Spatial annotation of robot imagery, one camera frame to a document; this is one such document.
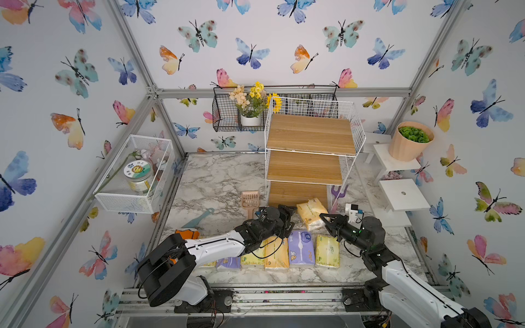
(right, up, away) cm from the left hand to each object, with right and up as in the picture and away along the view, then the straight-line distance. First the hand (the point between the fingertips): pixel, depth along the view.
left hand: (302, 213), depth 78 cm
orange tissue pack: (-45, -9, +5) cm, 46 cm away
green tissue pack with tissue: (-34, -20, +1) cm, 39 cm away
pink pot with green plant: (+41, +27, 0) cm, 49 cm away
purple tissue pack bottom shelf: (0, -14, +3) cm, 15 cm away
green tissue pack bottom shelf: (+11, -15, +3) cm, 19 cm away
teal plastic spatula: (-47, -7, +16) cm, 50 cm away
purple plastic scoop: (+21, +4, +25) cm, 33 cm away
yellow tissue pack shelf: (-10, -13, -6) cm, 17 cm away
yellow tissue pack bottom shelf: (+3, 0, +2) cm, 4 cm away
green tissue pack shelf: (-19, -18, +1) cm, 27 cm away
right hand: (+7, -1, -1) cm, 8 cm away
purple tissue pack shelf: (-26, -19, +1) cm, 32 cm away
